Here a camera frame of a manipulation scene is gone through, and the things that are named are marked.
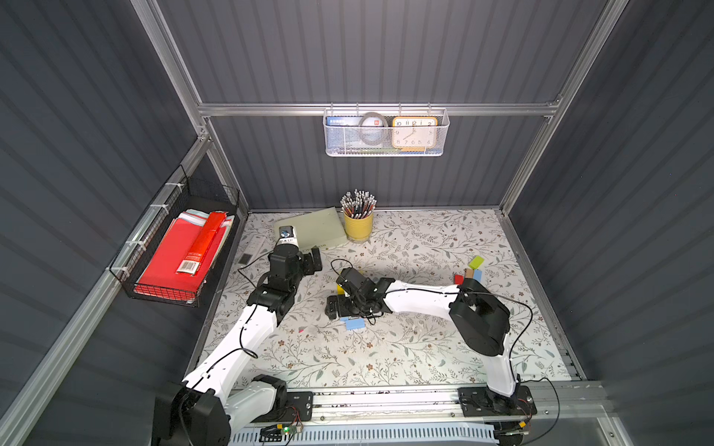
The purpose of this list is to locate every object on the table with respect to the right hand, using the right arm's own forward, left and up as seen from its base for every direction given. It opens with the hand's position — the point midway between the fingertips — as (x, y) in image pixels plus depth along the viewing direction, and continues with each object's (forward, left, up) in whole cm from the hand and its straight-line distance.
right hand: (334, 315), depth 86 cm
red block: (+16, -43, -5) cm, 46 cm away
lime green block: (+24, -52, -6) cm, 57 cm away
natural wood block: (+19, -47, -4) cm, 51 cm away
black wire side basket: (+24, +43, +30) cm, 57 cm away
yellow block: (0, -3, +16) cm, 16 cm away
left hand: (+12, +9, +18) cm, 23 cm away
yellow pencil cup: (+32, -7, +4) cm, 33 cm away
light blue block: (-2, -6, -3) cm, 7 cm away
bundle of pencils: (+36, -7, +13) cm, 39 cm away
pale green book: (+37, +11, -2) cm, 39 cm away
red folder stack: (-1, +40, +25) cm, 47 cm away
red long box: (+2, +33, +25) cm, 42 cm away
